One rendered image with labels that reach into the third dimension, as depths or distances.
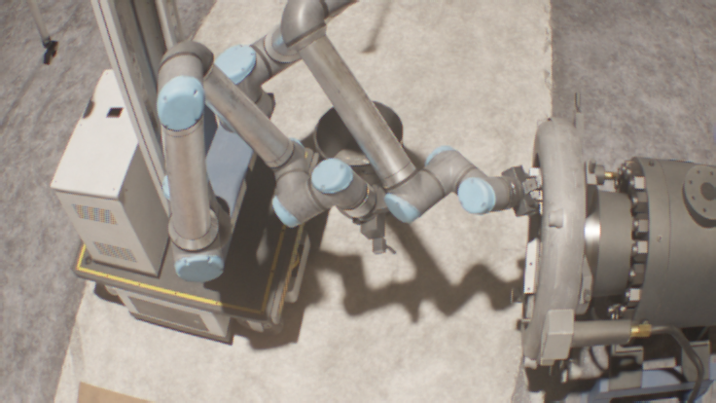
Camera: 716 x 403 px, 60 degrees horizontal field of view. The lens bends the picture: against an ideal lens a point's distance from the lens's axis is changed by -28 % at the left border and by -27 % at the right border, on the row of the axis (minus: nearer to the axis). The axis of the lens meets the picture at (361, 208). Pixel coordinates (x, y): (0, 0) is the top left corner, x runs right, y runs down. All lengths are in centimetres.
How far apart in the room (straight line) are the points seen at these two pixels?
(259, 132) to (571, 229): 83
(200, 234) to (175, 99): 52
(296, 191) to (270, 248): 69
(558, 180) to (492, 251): 105
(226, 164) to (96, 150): 50
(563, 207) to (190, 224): 95
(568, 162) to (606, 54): 188
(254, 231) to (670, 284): 153
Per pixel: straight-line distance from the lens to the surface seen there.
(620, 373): 263
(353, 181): 208
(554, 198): 207
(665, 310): 231
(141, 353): 309
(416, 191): 204
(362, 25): 392
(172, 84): 170
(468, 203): 205
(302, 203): 210
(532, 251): 242
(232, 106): 197
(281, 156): 214
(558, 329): 203
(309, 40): 199
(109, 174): 249
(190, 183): 192
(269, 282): 271
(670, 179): 231
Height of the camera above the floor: 264
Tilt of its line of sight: 55 degrees down
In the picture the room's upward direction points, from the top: 9 degrees counter-clockwise
